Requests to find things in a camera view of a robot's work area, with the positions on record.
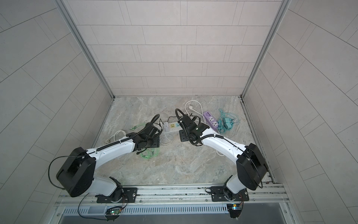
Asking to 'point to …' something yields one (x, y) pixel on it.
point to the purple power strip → (213, 122)
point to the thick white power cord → (108, 140)
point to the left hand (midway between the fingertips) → (159, 140)
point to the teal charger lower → (227, 125)
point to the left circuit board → (113, 211)
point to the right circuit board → (235, 210)
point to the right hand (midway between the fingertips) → (183, 135)
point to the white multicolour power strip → (174, 127)
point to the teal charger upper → (226, 120)
